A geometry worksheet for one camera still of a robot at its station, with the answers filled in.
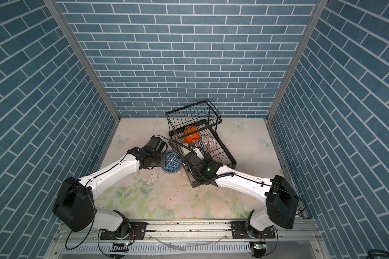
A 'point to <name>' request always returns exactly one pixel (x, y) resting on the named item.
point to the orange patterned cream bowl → (199, 144)
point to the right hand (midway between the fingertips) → (199, 157)
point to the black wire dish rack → (204, 115)
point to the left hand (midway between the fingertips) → (163, 160)
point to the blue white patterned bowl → (173, 162)
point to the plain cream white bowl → (198, 153)
